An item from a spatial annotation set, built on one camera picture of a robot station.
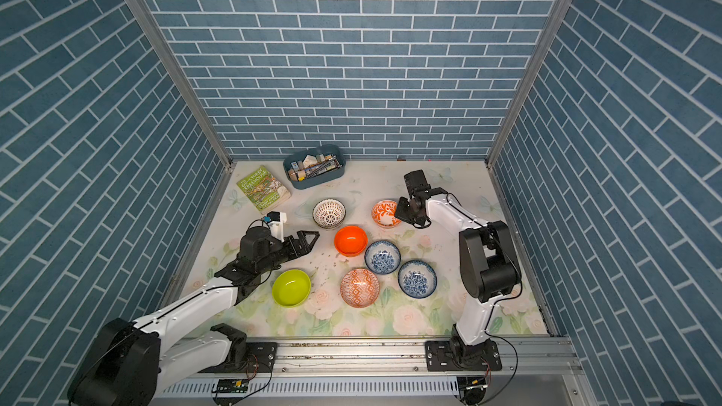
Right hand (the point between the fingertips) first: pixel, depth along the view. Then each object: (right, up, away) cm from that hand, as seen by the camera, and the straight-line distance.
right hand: (401, 214), depth 96 cm
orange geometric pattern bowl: (-14, -21, -11) cm, 28 cm away
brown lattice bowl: (-26, 0, +6) cm, 26 cm away
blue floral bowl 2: (+4, -19, -9) cm, 22 cm away
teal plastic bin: (-32, +13, +17) cm, 38 cm away
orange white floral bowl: (-6, 0, +3) cm, 7 cm away
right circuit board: (+16, -42, -25) cm, 51 cm away
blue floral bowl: (-6, -13, -4) cm, 16 cm away
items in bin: (-36, +18, +20) cm, 45 cm away
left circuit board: (-46, -42, -24) cm, 67 cm away
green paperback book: (-52, +8, +12) cm, 54 cm away
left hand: (-26, -6, -13) cm, 30 cm away
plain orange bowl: (-17, -9, -1) cm, 19 cm away
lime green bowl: (-35, -21, -11) cm, 42 cm away
